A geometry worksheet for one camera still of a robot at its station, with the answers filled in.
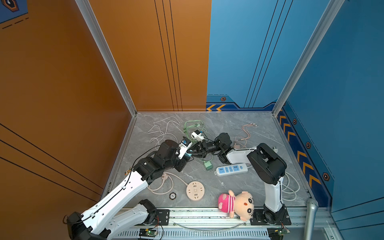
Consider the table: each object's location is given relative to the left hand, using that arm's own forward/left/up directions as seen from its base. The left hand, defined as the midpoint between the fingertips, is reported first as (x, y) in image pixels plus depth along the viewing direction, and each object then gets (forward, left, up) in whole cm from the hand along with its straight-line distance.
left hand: (186, 153), depth 74 cm
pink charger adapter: (+16, -31, -19) cm, 40 cm away
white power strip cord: (-13, -57, -18) cm, 61 cm away
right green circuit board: (-30, -45, -19) cm, 58 cm away
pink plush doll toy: (-21, -27, -12) cm, 36 cm away
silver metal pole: (-20, -63, -17) cm, 68 cm away
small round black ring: (-15, +8, -21) cm, 27 cm away
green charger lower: (+2, -12, -18) cm, 22 cm away
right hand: (-1, -2, 0) cm, 2 cm away
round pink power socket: (-13, -4, -17) cm, 22 cm away
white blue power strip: (-1, -25, -17) cm, 31 cm away
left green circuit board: (-31, +18, -21) cm, 42 cm away
